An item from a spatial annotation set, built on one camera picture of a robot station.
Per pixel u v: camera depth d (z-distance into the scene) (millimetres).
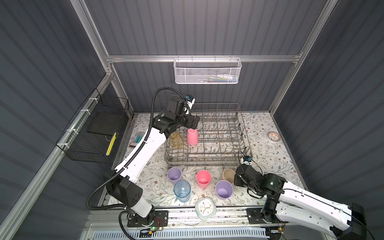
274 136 1051
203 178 859
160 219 722
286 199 501
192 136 919
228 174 765
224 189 822
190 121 668
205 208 739
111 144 694
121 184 404
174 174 851
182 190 824
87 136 709
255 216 723
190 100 643
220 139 993
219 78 917
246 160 702
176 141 1017
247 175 562
